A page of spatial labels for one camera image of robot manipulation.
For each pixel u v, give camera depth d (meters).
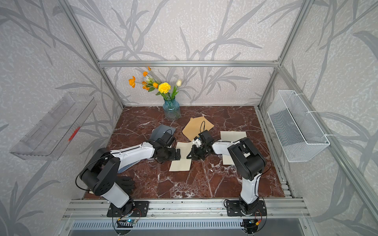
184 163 0.88
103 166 0.51
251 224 0.75
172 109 1.05
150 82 1.02
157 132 1.04
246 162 0.50
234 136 1.02
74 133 0.66
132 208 0.69
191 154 0.83
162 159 0.79
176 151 0.83
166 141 0.72
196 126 1.09
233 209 0.73
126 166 0.53
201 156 0.84
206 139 0.77
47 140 0.64
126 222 0.72
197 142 0.89
